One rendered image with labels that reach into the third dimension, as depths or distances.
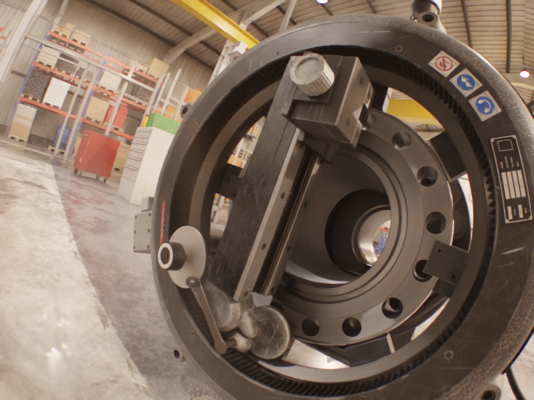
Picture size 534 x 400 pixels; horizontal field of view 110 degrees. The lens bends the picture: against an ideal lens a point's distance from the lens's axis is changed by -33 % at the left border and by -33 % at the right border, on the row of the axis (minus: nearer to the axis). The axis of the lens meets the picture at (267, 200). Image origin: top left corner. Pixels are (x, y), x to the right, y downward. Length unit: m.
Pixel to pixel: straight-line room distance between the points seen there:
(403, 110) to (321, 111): 12.44
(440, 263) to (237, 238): 0.31
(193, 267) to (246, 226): 0.14
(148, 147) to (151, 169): 0.32
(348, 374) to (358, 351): 0.07
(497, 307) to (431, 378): 0.11
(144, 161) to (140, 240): 3.45
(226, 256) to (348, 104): 0.27
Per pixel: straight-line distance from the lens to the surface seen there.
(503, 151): 0.36
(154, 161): 4.20
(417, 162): 0.48
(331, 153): 0.46
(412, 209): 0.46
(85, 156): 5.54
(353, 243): 1.17
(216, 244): 0.84
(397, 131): 0.50
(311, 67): 0.32
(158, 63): 12.74
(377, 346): 0.48
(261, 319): 0.46
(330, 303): 0.49
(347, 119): 0.34
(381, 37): 0.45
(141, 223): 0.72
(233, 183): 0.62
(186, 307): 0.53
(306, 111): 0.34
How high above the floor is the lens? 0.60
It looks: 1 degrees up
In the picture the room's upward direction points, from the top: 18 degrees clockwise
